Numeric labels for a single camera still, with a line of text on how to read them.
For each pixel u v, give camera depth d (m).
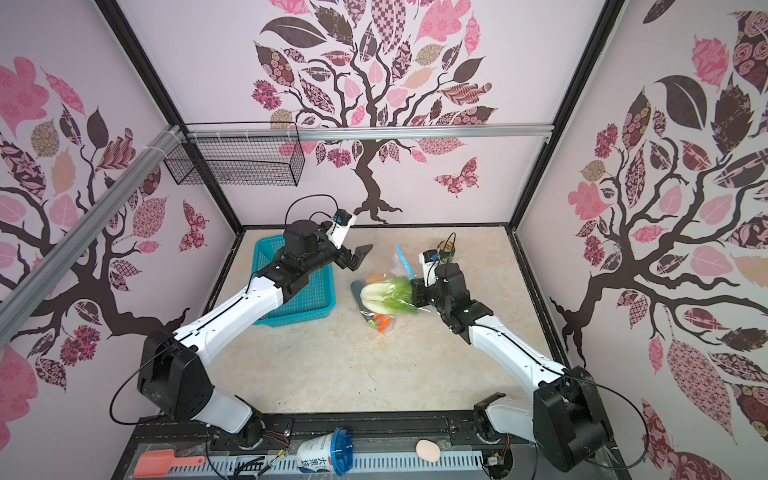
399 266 0.84
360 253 0.71
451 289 0.62
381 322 0.88
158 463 0.68
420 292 0.73
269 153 0.95
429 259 0.72
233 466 0.70
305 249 0.61
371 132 0.95
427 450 0.70
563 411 0.43
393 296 0.79
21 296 0.50
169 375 0.42
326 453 0.64
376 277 0.88
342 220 0.65
